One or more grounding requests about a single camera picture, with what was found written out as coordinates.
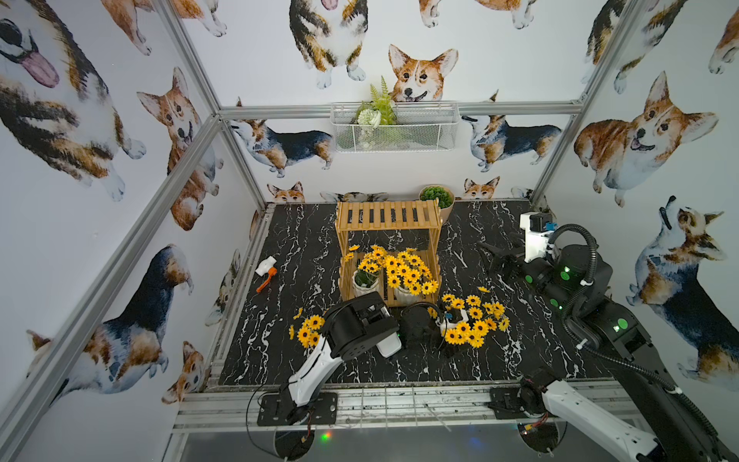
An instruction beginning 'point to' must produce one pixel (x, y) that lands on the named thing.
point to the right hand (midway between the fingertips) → (494, 237)
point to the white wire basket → (419, 128)
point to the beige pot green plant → (445, 195)
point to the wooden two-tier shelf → (390, 247)
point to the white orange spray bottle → (267, 268)
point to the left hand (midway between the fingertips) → (472, 326)
